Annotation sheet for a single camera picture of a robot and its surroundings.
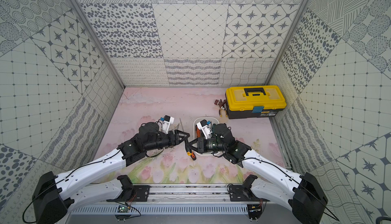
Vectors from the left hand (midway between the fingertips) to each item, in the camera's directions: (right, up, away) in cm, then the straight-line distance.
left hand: (188, 133), depth 70 cm
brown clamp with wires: (+21, +12, +38) cm, 45 cm away
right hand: (0, -6, +1) cm, 7 cm away
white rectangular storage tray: (+14, +3, +25) cm, 29 cm away
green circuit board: (-32, -37, +2) cm, 49 cm away
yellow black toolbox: (+38, +15, +21) cm, 46 cm away
